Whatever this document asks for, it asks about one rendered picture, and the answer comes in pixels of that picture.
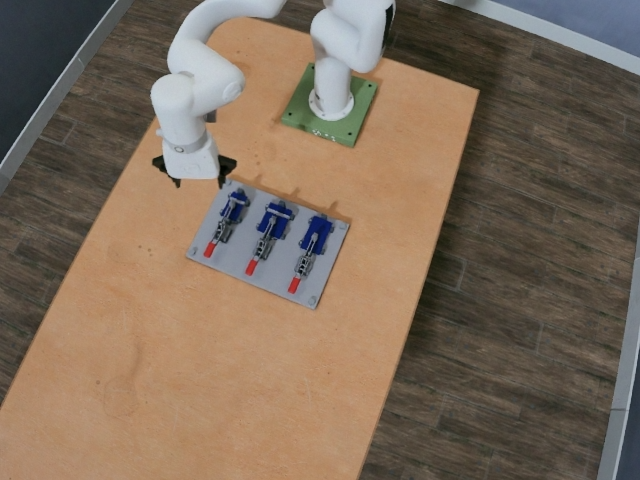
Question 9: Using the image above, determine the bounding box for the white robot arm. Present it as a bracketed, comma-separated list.
[152, 0, 396, 154]

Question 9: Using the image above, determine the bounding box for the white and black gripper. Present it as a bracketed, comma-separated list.
[152, 130, 238, 189]

